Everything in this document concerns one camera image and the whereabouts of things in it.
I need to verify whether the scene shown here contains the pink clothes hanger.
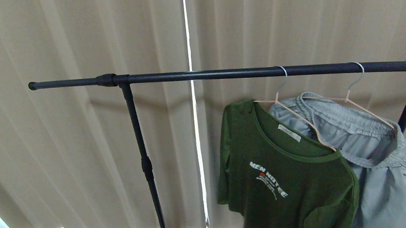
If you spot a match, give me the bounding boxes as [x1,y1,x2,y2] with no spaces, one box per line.
[300,58,399,143]
[250,61,338,159]

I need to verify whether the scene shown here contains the green printed shirt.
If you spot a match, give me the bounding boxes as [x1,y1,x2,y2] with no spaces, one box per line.
[208,91,363,228]

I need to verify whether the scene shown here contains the pale grey garment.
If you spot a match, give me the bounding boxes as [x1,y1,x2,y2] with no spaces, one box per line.
[268,83,406,228]

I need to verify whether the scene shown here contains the black clothes rack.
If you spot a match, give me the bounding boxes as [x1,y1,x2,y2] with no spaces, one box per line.
[28,48,406,228]

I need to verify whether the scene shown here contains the beige curtain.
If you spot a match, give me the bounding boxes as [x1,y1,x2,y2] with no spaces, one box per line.
[0,0,406,228]

